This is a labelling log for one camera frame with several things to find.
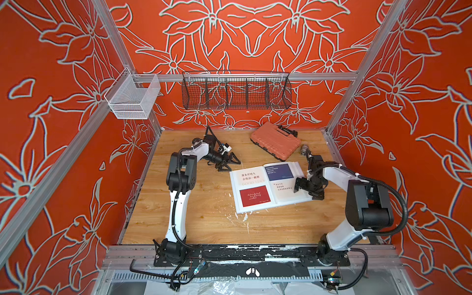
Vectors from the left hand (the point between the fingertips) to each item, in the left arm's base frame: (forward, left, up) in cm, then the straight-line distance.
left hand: (234, 165), depth 98 cm
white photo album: (-11, -18, -2) cm, 21 cm away
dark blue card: (-2, -25, -2) cm, 25 cm away
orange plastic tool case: (+18, -26, +1) cm, 31 cm away
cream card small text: (-13, -26, -2) cm, 29 cm away
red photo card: (-16, -11, -3) cm, 20 cm away
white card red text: (-5, -10, -3) cm, 11 cm away
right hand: (-12, -36, -3) cm, 38 cm away
